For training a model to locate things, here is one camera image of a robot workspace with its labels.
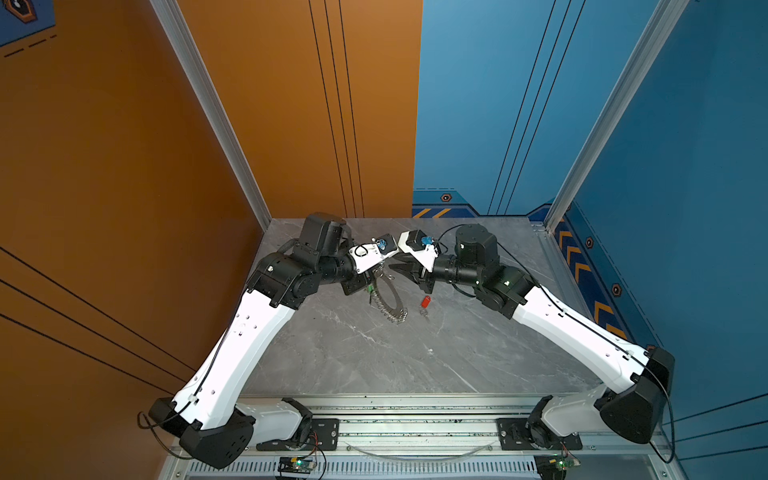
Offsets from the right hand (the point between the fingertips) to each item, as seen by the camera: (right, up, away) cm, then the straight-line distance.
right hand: (393, 258), depth 66 cm
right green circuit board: (+41, -48, +4) cm, 63 cm away
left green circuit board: (-23, -50, +5) cm, 55 cm away
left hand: (-4, 0, 0) cm, 4 cm away
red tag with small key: (+10, -16, +31) cm, 36 cm away
